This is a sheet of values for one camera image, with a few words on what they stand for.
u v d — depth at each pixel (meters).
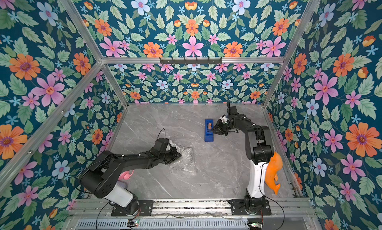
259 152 0.55
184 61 0.92
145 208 0.74
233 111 0.84
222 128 0.88
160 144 0.73
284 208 0.75
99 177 0.45
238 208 0.73
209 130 0.97
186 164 0.86
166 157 0.79
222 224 0.76
